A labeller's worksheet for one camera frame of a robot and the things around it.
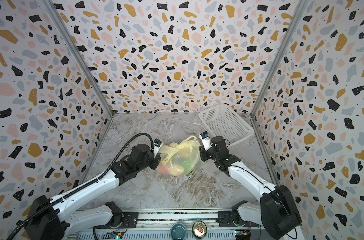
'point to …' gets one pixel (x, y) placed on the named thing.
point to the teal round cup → (178, 231)
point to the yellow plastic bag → (180, 158)
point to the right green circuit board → (242, 234)
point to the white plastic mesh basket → (222, 120)
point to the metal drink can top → (199, 229)
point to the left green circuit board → (114, 235)
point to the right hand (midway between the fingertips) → (198, 144)
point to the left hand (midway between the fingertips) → (159, 151)
